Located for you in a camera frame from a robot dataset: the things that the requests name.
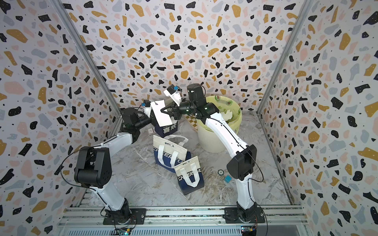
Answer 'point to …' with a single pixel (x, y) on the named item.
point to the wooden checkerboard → (192, 119)
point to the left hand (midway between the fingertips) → (164, 111)
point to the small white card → (150, 131)
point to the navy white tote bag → (168, 153)
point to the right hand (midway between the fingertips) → (163, 111)
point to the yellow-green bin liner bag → (225, 103)
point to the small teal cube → (228, 178)
